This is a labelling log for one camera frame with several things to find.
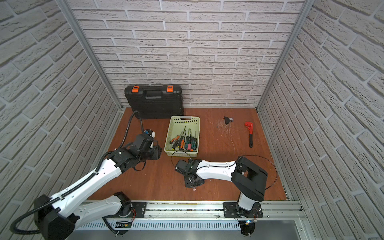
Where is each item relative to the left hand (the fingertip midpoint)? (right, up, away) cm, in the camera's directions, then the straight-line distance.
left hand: (161, 147), depth 78 cm
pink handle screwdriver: (+14, -2, +14) cm, 20 cm away
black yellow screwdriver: (+5, -1, +18) cm, 19 cm away
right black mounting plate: (+37, -31, -4) cm, 48 cm away
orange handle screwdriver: (+4, +2, +19) cm, 20 cm away
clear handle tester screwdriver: (+17, -24, +2) cm, 30 cm away
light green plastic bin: (+9, +4, +23) cm, 25 cm away
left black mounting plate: (-10, -31, -5) cm, 33 cm away
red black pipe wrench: (+58, +11, +29) cm, 66 cm away
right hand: (+17, -22, +5) cm, 28 cm away
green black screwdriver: (+13, +1, +20) cm, 24 cm away
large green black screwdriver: (+17, +1, +17) cm, 24 cm away
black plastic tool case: (-8, +27, +19) cm, 34 cm away
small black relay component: (+42, +15, +32) cm, 55 cm away
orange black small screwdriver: (+9, -1, +17) cm, 19 cm away
